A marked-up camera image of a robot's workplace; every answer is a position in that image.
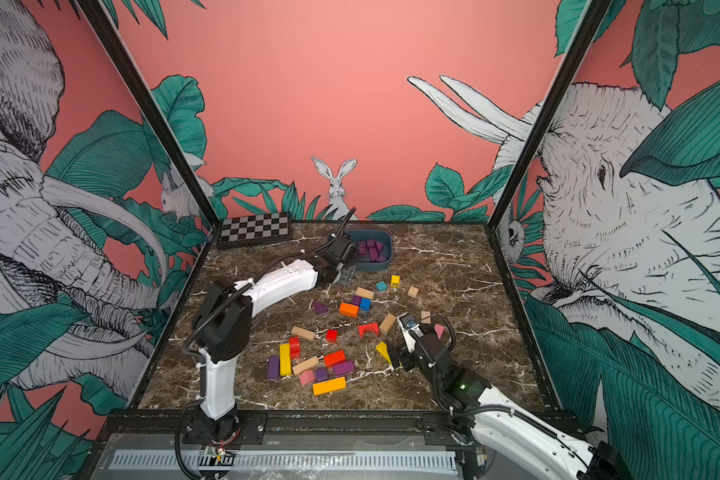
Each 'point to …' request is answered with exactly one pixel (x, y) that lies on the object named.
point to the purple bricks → (319, 308)
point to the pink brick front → (307, 377)
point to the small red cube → (331, 335)
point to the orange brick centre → (348, 309)
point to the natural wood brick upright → (387, 324)
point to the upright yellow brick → (285, 360)
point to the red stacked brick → (295, 351)
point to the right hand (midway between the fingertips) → (399, 328)
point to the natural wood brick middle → (303, 333)
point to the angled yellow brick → (383, 349)
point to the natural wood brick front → (308, 363)
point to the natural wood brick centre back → (364, 292)
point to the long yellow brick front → (328, 386)
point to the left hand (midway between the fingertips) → (342, 261)
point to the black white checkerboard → (250, 228)
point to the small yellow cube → (395, 280)
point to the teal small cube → (381, 286)
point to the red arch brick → (368, 327)
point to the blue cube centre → (365, 304)
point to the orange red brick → (335, 357)
